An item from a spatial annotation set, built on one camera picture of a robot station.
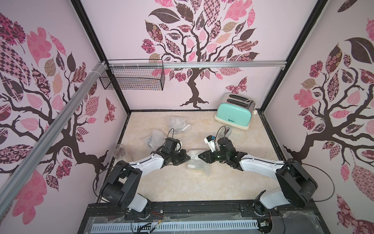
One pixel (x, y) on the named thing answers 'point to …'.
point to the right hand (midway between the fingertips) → (200, 154)
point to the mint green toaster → (236, 109)
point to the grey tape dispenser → (227, 130)
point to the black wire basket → (135, 79)
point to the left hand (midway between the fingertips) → (191, 160)
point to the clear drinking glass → (120, 151)
